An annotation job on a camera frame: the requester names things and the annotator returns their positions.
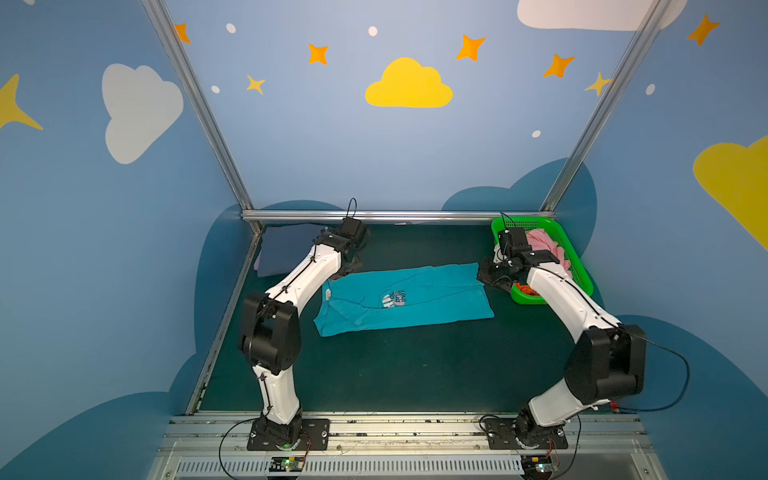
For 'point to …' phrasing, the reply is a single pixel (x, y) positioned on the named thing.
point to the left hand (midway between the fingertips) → (350, 266)
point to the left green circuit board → (286, 464)
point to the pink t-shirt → (540, 241)
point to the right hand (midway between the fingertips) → (481, 273)
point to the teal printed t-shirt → (384, 298)
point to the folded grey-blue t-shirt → (283, 247)
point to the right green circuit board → (538, 466)
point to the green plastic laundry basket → (554, 230)
